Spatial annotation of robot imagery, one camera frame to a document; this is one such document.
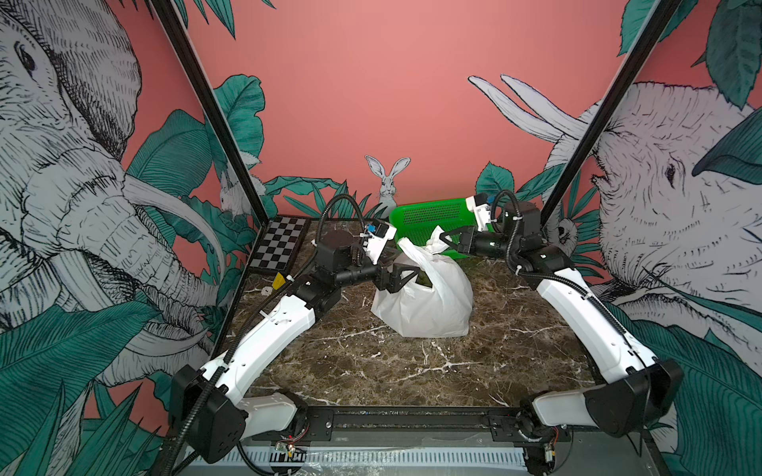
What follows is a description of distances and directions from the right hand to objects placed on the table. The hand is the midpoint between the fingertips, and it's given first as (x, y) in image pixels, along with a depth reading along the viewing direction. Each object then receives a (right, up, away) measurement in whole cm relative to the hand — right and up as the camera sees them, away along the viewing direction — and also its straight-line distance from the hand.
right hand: (438, 232), depth 70 cm
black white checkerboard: (-54, -2, +40) cm, 67 cm away
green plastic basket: (-1, +7, +49) cm, 50 cm away
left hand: (-7, -6, -2) cm, 10 cm away
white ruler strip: (-11, -54, 0) cm, 55 cm away
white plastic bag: (-4, -21, +10) cm, 24 cm away
